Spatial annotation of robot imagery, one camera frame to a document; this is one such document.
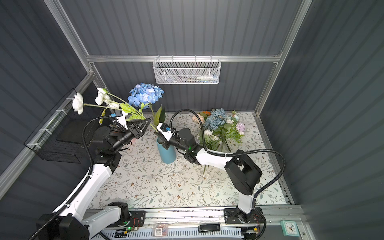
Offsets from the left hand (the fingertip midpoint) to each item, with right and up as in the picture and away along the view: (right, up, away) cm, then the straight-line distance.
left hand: (148, 119), depth 68 cm
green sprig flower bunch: (+33, -12, +26) cm, 43 cm away
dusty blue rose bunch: (+35, +1, +28) cm, 45 cm away
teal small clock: (+66, -51, +2) cm, 83 cm away
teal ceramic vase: (+5, -21, +19) cm, 28 cm away
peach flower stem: (+26, +3, +44) cm, 52 cm away
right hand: (+2, -6, +7) cm, 10 cm away
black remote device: (+28, -51, +1) cm, 58 cm away
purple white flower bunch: (+45, -6, +31) cm, 56 cm away
